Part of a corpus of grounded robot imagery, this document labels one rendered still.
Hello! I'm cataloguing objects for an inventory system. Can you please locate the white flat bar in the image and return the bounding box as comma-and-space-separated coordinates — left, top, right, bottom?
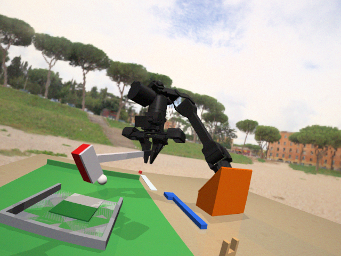
140, 175, 157, 190

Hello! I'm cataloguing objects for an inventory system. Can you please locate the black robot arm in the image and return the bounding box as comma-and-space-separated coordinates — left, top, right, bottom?
127, 80, 232, 173

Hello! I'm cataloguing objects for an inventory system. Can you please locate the grey putter with red face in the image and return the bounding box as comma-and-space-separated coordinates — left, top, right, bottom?
71, 144, 151, 184

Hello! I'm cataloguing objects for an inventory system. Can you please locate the white golf ball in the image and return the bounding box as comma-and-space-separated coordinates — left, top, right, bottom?
97, 174, 107, 185

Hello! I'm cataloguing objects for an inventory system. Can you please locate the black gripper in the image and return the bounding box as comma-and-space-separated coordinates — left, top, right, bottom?
122, 109, 186, 164

